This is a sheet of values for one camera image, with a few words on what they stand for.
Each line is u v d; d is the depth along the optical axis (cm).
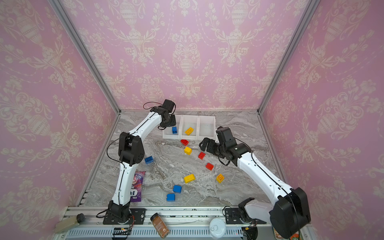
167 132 105
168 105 84
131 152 61
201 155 94
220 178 83
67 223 70
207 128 111
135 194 79
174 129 106
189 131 106
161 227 68
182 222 73
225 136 60
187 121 112
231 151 57
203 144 73
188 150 97
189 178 85
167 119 85
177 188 84
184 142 100
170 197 81
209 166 92
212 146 71
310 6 69
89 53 88
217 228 67
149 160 91
